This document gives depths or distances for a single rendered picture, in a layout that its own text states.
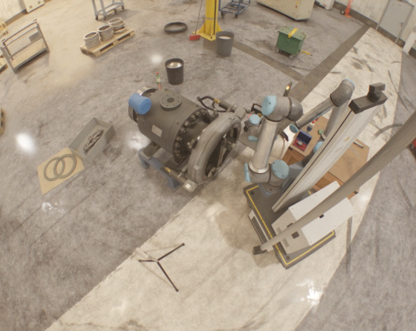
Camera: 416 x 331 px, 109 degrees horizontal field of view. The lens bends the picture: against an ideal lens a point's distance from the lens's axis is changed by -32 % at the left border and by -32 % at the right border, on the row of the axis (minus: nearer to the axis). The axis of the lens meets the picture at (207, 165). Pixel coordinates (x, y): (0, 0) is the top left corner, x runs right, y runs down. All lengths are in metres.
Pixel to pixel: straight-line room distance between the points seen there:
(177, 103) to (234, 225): 1.41
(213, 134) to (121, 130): 1.79
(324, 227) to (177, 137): 1.46
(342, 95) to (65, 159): 3.33
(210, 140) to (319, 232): 1.13
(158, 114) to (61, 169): 1.79
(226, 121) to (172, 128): 0.49
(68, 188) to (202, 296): 2.13
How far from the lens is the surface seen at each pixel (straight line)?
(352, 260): 2.96
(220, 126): 1.80
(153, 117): 2.13
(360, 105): 1.12
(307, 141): 2.60
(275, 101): 1.22
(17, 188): 3.78
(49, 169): 3.46
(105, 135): 3.13
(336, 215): 1.89
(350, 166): 2.77
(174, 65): 3.67
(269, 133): 1.33
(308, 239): 1.70
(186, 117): 1.98
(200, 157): 1.78
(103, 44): 5.48
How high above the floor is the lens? 2.33
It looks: 60 degrees down
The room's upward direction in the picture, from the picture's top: 3 degrees clockwise
